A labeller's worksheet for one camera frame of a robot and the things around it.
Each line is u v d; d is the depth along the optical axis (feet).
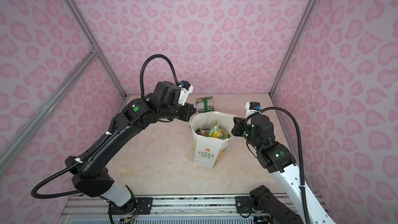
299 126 2.98
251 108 1.89
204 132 2.68
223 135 2.56
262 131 1.48
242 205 2.40
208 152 2.39
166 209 2.38
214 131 2.50
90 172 1.32
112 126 1.38
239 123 1.87
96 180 1.47
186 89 1.85
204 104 3.65
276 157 1.45
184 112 1.85
